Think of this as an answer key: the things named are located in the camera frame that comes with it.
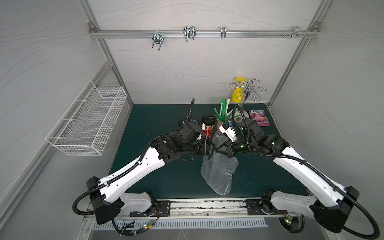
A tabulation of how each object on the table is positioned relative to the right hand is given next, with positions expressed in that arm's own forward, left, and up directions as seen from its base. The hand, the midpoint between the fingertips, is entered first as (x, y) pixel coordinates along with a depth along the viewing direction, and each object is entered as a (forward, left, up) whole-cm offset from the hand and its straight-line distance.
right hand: (216, 150), depth 68 cm
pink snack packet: (+42, -36, -23) cm, 60 cm away
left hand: (0, +4, +2) cm, 4 cm away
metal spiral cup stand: (+41, -21, +3) cm, 46 cm away
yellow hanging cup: (+54, -19, -13) cm, 59 cm away
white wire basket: (+5, +61, +7) cm, 61 cm away
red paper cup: (+22, +3, -8) cm, 24 cm away
